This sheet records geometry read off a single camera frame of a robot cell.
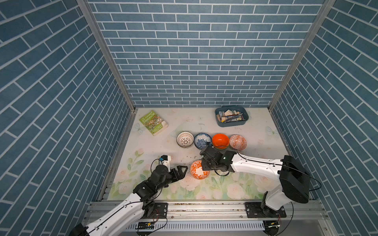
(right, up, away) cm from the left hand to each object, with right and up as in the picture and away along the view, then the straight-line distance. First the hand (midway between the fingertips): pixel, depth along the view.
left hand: (186, 171), depth 80 cm
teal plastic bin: (+42, +37, +34) cm, 66 cm away
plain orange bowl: (+21, +15, +15) cm, 30 cm away
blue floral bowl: (+8, +15, +18) cm, 25 cm away
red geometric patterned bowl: (+34, +13, +18) cm, 41 cm away
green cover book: (-26, +26, +28) cm, 46 cm away
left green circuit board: (-20, -24, -8) cm, 32 cm away
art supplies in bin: (+31, +32, +32) cm, 54 cm away
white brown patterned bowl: (-2, +15, +18) cm, 24 cm away
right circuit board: (+42, -24, -10) cm, 50 cm away
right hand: (+10, +3, +3) cm, 11 cm away
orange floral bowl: (+6, -2, +5) cm, 8 cm away
